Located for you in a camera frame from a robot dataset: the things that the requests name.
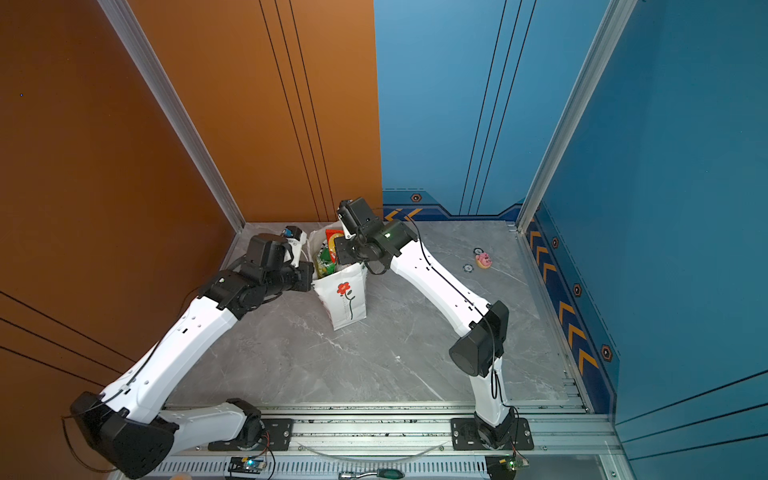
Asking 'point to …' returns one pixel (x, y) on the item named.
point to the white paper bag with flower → (343, 295)
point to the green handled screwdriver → (382, 473)
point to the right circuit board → (514, 462)
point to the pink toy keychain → (482, 259)
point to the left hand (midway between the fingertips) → (315, 265)
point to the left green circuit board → (247, 464)
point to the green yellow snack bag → (324, 265)
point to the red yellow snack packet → (331, 235)
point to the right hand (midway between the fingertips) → (340, 249)
